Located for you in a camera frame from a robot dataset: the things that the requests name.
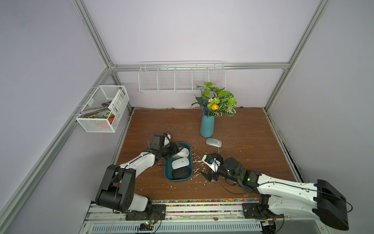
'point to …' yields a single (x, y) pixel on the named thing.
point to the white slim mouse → (177, 163)
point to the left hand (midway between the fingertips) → (181, 149)
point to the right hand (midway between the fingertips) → (203, 161)
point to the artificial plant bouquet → (215, 101)
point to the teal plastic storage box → (168, 169)
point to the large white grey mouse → (184, 153)
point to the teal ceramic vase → (207, 126)
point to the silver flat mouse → (214, 142)
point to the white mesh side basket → (104, 111)
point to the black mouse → (180, 172)
